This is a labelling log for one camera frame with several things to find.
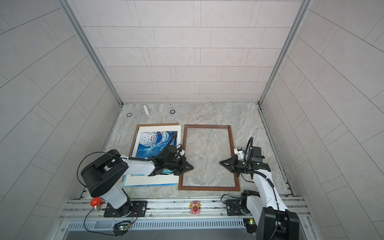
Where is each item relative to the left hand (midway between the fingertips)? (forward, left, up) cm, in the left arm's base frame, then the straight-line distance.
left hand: (197, 168), depth 81 cm
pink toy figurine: (-18, +1, 0) cm, 18 cm away
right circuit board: (-25, -25, -3) cm, 35 cm away
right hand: (+1, -13, +6) cm, 14 cm away
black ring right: (+44, +19, -4) cm, 48 cm away
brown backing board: (+31, +41, -3) cm, 52 cm away
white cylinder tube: (+45, +39, -3) cm, 60 cm away
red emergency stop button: (-16, +49, 0) cm, 51 cm away
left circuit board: (-26, +33, 0) cm, 42 cm away
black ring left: (+40, +51, -3) cm, 65 cm away
